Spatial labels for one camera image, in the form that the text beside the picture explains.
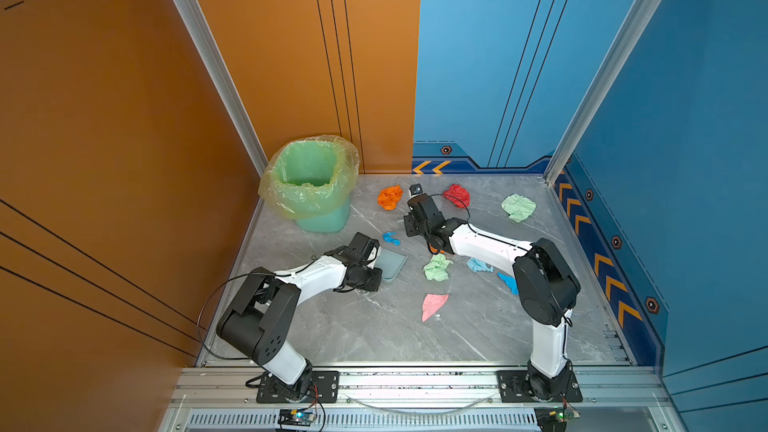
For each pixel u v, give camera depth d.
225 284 0.48
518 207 1.09
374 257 0.78
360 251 0.74
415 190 0.81
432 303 0.87
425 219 0.71
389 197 1.12
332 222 0.98
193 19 0.77
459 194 1.12
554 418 0.70
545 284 0.50
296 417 0.71
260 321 0.45
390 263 0.94
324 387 0.73
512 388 0.72
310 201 0.81
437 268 0.92
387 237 1.02
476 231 0.63
